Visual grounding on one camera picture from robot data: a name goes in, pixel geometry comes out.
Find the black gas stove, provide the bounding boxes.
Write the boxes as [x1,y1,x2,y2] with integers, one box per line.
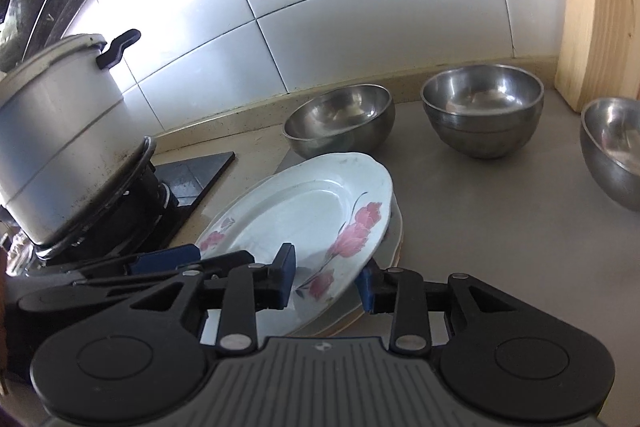
[0,151,236,280]

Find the white plate with pink flowers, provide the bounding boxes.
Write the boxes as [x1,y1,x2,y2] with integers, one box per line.
[280,194,404,337]
[194,152,394,308]

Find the wooden knife block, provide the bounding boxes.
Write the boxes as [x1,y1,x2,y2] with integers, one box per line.
[553,0,640,114]

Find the aluminium steamer pot with lid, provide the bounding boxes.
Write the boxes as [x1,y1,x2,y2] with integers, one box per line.
[0,28,153,248]

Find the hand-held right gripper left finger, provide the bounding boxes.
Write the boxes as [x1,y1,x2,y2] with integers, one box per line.
[129,243,297,355]

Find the stainless steel bowl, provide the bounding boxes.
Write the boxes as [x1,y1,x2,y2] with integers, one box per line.
[420,64,545,159]
[282,84,396,159]
[580,97,640,210]

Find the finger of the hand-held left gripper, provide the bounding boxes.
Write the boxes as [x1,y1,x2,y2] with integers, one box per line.
[75,244,256,289]

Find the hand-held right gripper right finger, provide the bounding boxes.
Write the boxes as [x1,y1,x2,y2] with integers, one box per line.
[356,264,521,355]

